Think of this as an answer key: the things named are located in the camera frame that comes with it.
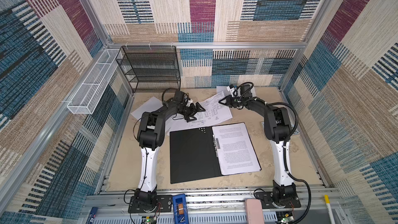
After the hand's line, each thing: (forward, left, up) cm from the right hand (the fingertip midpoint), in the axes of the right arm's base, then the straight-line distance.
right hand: (219, 102), depth 104 cm
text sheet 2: (+4, -5, +5) cm, 8 cm away
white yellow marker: (-56, -45, -6) cm, 72 cm away
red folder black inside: (-30, +8, -8) cm, 32 cm away
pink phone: (-59, -10, -5) cm, 60 cm away
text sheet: (-30, -6, -6) cm, 32 cm away
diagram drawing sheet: (-2, +2, -4) cm, 5 cm away
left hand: (-7, +12, -1) cm, 14 cm away
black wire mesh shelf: (+23, +46, +12) cm, 53 cm away
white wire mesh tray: (-18, +63, +28) cm, 71 cm away
